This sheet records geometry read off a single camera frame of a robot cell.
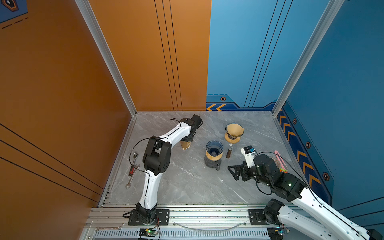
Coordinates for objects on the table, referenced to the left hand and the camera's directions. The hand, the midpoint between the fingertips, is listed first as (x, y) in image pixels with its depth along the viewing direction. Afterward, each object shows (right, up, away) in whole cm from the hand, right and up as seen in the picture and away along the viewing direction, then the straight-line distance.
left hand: (183, 136), depth 98 cm
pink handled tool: (+62, -16, -7) cm, 64 cm away
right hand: (+27, -13, -26) cm, 40 cm away
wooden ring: (+19, -11, -15) cm, 26 cm away
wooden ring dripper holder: (+29, -2, -9) cm, 31 cm away
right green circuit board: (+46, -44, -28) cm, 70 cm away
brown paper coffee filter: (+32, +5, -9) cm, 34 cm away
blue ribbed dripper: (+19, -6, -11) cm, 23 cm away
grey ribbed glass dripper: (+29, +1, -10) cm, 30 cm away
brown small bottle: (+28, -9, -9) cm, 31 cm away
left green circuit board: (-14, -44, -28) cm, 54 cm away
